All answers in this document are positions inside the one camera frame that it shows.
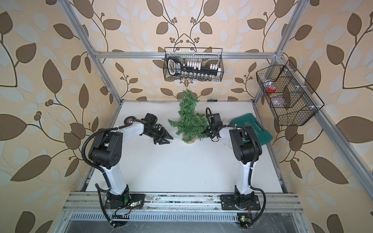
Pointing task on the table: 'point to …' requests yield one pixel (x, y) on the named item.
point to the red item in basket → (271, 89)
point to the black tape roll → (129, 120)
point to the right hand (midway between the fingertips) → (196, 130)
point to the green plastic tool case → (249, 120)
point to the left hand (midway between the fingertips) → (170, 137)
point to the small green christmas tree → (191, 124)
